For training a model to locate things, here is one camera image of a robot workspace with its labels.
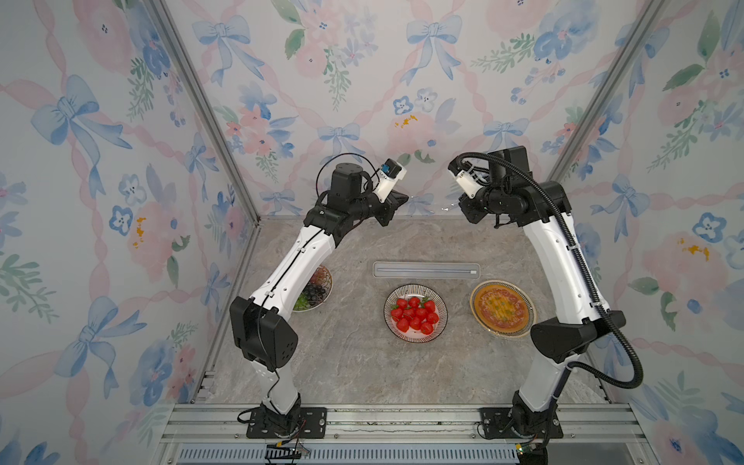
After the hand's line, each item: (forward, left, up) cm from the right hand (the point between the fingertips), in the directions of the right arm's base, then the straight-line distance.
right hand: (467, 193), depth 74 cm
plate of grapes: (-9, +44, -34) cm, 56 cm away
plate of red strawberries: (-16, +11, -35) cm, 40 cm away
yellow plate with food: (-13, -17, -36) cm, 42 cm away
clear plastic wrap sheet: (-13, -17, -36) cm, 42 cm away
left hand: (-1, +15, 0) cm, 15 cm away
